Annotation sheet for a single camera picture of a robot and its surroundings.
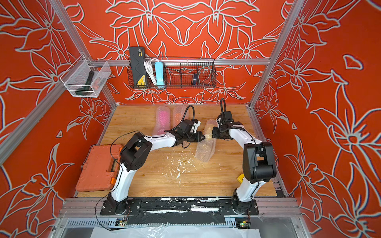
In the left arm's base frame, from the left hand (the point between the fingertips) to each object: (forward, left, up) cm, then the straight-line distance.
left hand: (206, 136), depth 93 cm
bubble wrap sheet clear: (-9, 0, +2) cm, 9 cm away
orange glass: (+18, +21, +2) cm, 28 cm away
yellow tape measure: (-23, -19, -5) cm, 31 cm away
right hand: (+2, -4, +1) cm, 5 cm away
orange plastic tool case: (-25, +60, -3) cm, 65 cm away
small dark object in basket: (+27, +9, +25) cm, 38 cm away
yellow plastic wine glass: (+3, -1, +1) cm, 3 cm away
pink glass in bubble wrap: (+8, +30, +2) cm, 31 cm away
